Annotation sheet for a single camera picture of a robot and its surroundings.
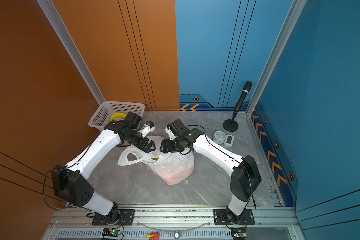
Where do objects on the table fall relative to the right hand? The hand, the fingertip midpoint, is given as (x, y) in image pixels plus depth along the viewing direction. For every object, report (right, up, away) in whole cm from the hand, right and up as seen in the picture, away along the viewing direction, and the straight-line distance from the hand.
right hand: (163, 149), depth 78 cm
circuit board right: (+37, -39, -8) cm, 54 cm away
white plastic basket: (-51, +22, +34) cm, 65 cm away
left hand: (-9, +3, +4) cm, 10 cm away
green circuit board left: (-23, -38, -8) cm, 45 cm away
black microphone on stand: (+46, +13, +31) cm, 57 cm away
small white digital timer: (+41, +2, +21) cm, 46 cm away
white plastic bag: (+4, -11, +2) cm, 12 cm away
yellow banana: (-42, +21, +38) cm, 60 cm away
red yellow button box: (-3, -37, -11) cm, 39 cm away
